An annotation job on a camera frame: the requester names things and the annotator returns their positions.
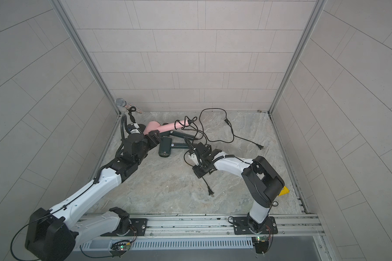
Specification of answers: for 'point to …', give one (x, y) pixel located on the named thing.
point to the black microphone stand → (132, 109)
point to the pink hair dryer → (154, 125)
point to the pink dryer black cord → (190, 122)
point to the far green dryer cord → (259, 146)
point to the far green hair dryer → (172, 132)
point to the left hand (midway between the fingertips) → (158, 131)
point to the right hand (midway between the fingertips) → (197, 172)
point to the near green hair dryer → (165, 146)
